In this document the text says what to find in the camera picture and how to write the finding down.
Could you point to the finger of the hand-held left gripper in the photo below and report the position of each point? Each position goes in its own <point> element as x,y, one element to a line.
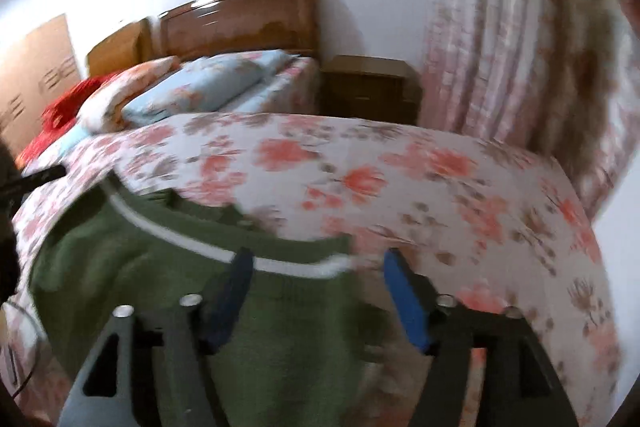
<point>42,178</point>

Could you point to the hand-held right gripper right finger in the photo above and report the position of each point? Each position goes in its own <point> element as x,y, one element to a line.
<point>405,302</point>

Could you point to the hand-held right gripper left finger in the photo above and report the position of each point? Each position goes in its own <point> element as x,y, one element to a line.
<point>230,297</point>

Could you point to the green knitted sweater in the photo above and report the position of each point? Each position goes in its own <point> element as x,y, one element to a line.
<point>125,267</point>

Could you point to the red blanket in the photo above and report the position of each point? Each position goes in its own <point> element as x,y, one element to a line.
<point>65,107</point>

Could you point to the light wooden wardrobe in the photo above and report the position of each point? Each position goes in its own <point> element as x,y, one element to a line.
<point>35,77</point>

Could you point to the peach floral folded quilt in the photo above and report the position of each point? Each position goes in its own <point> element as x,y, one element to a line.
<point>120,97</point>

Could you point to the floral bed blanket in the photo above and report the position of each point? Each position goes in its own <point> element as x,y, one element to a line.
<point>400,187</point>

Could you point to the light blue pillow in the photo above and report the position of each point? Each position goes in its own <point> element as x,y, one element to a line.
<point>210,82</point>

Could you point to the pink floral bed sheet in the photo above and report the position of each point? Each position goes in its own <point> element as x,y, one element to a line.
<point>285,89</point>

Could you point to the dark wooden nightstand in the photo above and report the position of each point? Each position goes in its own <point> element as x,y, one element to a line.
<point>370,89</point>

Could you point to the large wooden headboard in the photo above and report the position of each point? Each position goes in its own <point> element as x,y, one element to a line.
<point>240,17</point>

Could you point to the pink floral curtain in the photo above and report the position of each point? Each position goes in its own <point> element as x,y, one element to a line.
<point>510,32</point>

